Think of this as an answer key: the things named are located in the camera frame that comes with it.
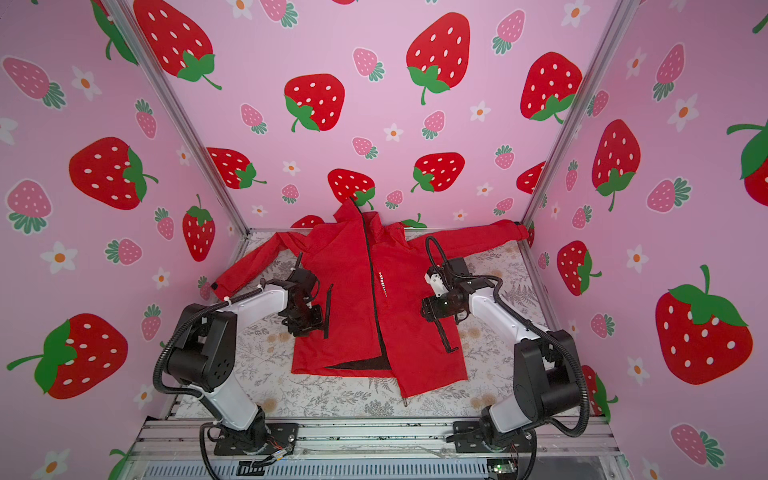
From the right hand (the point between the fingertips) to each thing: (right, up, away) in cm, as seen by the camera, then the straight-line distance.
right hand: (428, 309), depth 88 cm
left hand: (-33, -7, +5) cm, 35 cm away
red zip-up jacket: (-24, +6, +14) cm, 29 cm away
